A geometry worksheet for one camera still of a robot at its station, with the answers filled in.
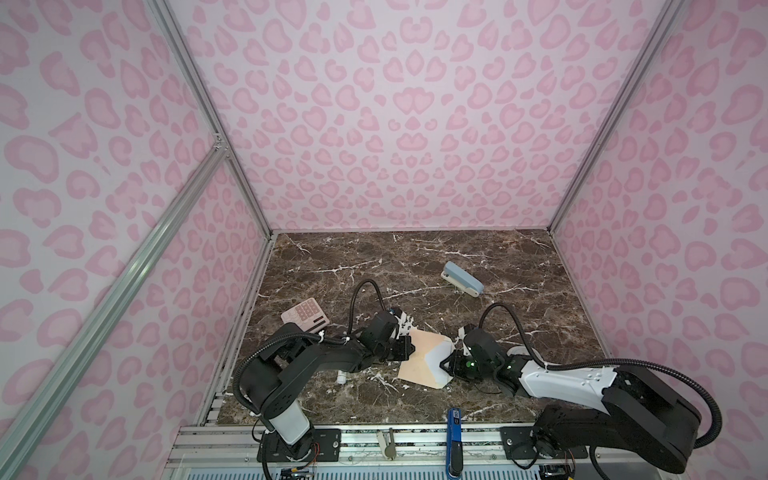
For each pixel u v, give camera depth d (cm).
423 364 86
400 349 79
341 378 82
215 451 75
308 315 95
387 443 72
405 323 95
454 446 71
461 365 76
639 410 42
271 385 46
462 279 101
